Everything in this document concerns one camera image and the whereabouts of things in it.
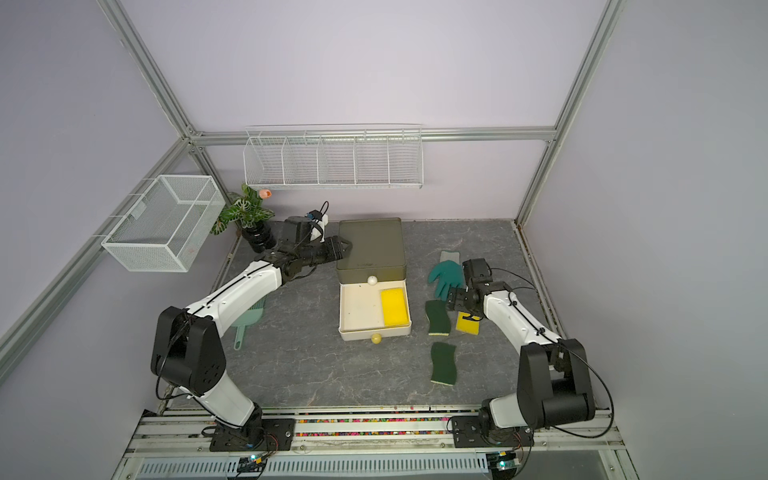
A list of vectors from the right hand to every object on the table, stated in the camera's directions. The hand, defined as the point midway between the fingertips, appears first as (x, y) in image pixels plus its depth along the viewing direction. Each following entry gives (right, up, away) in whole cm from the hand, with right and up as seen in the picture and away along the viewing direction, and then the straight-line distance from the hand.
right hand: (467, 301), depth 91 cm
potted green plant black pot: (-68, +25, +3) cm, 72 cm away
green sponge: (-8, -6, +3) cm, 11 cm away
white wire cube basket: (-86, +21, -9) cm, 89 cm away
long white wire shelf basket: (-42, +47, +8) cm, 64 cm away
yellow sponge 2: (0, -8, 0) cm, 8 cm away
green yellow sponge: (-8, -16, -5) cm, 18 cm away
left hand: (-36, +16, -4) cm, 40 cm away
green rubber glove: (-3, +7, +15) cm, 17 cm away
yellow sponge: (-22, -2, -4) cm, 23 cm away
